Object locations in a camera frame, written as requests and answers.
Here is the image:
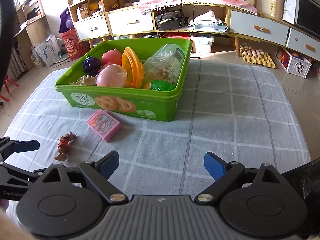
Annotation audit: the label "yellow toy corn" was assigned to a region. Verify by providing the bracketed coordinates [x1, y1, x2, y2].
[144, 80, 175, 92]

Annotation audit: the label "red paper bag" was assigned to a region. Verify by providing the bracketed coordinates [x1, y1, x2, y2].
[61, 29, 89, 60]

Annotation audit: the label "white starfish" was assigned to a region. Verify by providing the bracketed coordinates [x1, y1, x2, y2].
[69, 75, 98, 86]

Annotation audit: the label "black tablet screen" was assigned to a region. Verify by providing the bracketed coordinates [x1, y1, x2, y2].
[281, 158, 320, 199]

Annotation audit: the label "pink card box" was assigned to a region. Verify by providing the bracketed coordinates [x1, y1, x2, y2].
[87, 110, 121, 142]

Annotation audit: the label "person left hand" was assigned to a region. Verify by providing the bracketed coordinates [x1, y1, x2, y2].
[0, 199, 9, 211]

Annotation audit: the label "grey checked tablecloth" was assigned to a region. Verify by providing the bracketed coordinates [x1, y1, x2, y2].
[6, 60, 311, 196]

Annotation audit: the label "pink lace table runner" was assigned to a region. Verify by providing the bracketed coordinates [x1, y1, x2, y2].
[138, 0, 258, 16]

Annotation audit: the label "purple toy grapes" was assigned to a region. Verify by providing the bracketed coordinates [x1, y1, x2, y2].
[82, 56, 101, 77]

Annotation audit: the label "egg tray with eggs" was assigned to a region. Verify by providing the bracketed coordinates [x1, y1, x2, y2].
[239, 44, 276, 69]

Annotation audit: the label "green plastic cookie box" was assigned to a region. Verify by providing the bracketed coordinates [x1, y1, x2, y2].
[55, 38, 191, 121]

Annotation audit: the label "clear cotton swab jar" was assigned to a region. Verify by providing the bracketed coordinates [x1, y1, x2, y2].
[143, 43, 185, 86]

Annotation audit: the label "small orange figurine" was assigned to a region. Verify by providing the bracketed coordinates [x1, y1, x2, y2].
[54, 131, 76, 161]

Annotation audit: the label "black microwave oven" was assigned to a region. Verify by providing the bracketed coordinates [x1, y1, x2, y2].
[282, 0, 320, 36]

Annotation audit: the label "white red storage crate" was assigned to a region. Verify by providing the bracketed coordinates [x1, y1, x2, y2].
[276, 47, 312, 79]

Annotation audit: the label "pink ball toy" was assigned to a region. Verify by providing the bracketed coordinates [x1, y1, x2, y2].
[97, 64, 127, 87]

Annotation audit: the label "orange toy pumpkin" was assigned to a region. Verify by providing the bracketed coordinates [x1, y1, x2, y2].
[121, 47, 145, 89]

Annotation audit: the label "wooden tv cabinet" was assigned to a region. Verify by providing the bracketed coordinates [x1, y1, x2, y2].
[68, 0, 319, 60]

